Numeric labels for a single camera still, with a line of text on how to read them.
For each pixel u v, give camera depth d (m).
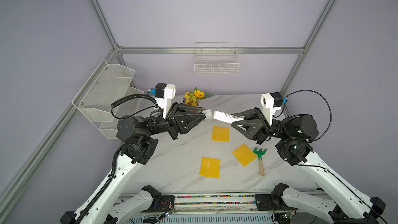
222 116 0.41
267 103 0.39
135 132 0.36
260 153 0.88
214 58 0.96
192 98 0.84
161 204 0.72
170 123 0.39
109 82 0.85
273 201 0.65
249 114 0.44
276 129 0.45
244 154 0.91
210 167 0.86
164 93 0.37
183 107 0.42
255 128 0.42
